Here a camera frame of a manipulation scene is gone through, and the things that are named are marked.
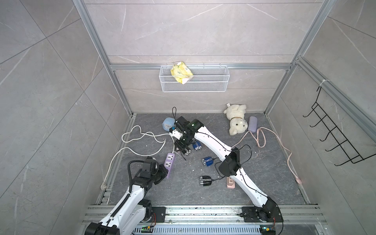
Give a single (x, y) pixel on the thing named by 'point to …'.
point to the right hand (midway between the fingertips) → (179, 147)
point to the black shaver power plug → (205, 180)
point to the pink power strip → (230, 183)
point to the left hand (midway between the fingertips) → (169, 167)
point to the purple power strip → (168, 163)
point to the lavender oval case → (252, 124)
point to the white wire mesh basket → (205, 79)
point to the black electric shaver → (186, 151)
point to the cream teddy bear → (236, 113)
